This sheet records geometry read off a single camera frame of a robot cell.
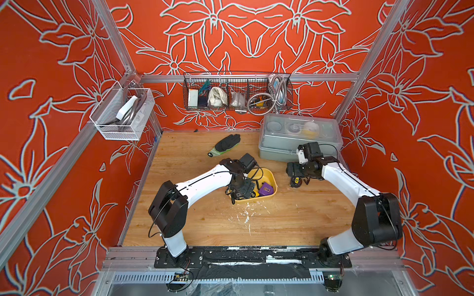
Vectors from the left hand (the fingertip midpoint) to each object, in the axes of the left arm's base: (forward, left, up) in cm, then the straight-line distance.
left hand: (243, 185), depth 85 cm
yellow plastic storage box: (+11, -9, -8) cm, 17 cm away
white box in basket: (+34, +27, +24) cm, 50 cm away
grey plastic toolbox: (+25, -19, +10) cm, 33 cm away
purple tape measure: (+2, -12, -6) cm, 13 cm away
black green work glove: (+32, +12, -8) cm, 35 cm away
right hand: (+10, -24, +1) cm, 26 cm away
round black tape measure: (+7, -27, -6) cm, 29 cm away
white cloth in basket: (+35, +15, +24) cm, 45 cm away
